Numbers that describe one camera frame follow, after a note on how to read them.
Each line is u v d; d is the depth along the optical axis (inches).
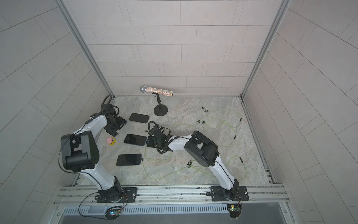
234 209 26.8
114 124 30.3
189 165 31.8
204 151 20.6
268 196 28.0
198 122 39.6
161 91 35.9
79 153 18.2
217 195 27.3
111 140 34.4
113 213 25.3
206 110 42.6
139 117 40.5
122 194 27.3
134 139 41.6
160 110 41.7
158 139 28.4
